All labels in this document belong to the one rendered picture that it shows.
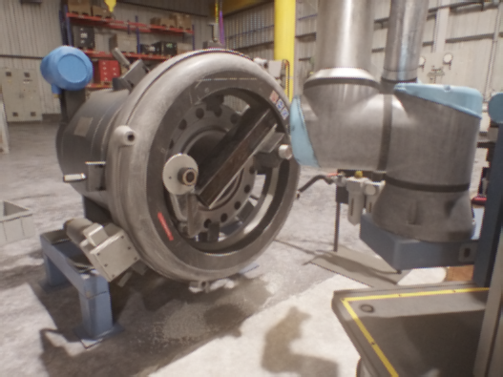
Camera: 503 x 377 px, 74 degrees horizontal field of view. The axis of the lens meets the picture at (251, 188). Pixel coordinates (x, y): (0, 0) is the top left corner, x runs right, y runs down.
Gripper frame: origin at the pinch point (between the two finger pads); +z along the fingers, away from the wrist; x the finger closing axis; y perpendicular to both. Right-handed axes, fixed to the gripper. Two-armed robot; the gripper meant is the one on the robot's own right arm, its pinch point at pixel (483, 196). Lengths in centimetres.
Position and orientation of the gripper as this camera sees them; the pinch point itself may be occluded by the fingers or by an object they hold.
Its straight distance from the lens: 149.3
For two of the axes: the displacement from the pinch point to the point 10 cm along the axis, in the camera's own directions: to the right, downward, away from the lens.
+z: 0.0, 9.7, 2.5
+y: 7.0, 1.8, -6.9
